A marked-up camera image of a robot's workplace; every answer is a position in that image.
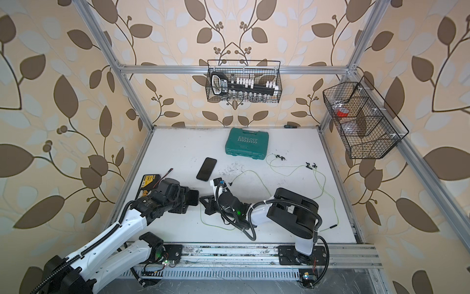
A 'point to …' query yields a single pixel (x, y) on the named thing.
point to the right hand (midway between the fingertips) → (199, 200)
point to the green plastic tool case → (253, 144)
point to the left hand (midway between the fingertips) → (190, 191)
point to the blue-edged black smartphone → (206, 169)
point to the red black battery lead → (160, 180)
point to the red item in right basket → (343, 112)
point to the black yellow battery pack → (147, 184)
